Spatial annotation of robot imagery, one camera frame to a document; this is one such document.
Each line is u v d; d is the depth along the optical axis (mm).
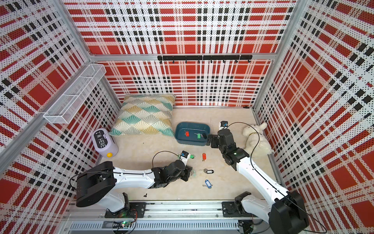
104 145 870
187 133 1045
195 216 733
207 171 868
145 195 785
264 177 465
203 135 1043
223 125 704
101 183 485
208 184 820
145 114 956
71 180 768
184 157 746
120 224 691
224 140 592
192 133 1049
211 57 889
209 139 736
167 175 638
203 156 930
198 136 1033
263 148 891
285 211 385
